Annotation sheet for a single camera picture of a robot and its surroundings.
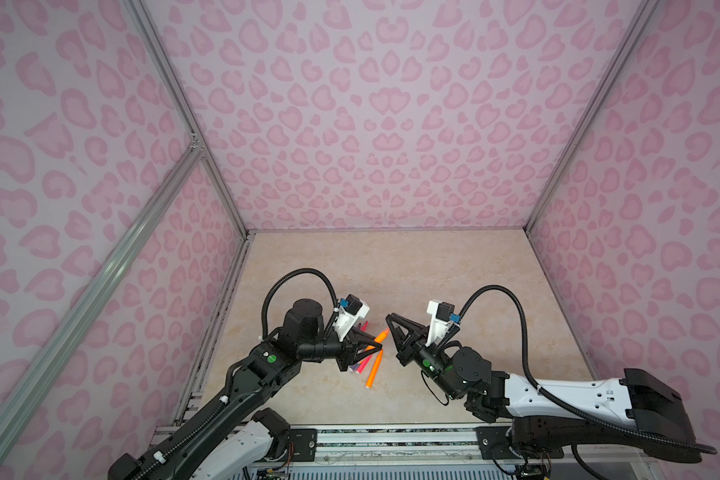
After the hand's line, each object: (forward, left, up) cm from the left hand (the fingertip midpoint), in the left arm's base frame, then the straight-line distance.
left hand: (376, 336), depth 67 cm
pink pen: (+2, +4, -23) cm, 23 cm away
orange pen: (+1, +1, -23) cm, 23 cm away
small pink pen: (+13, +4, -23) cm, 27 cm away
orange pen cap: (-1, -1, +1) cm, 1 cm away
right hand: (+1, -2, +4) cm, 5 cm away
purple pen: (+1, +7, -23) cm, 24 cm away
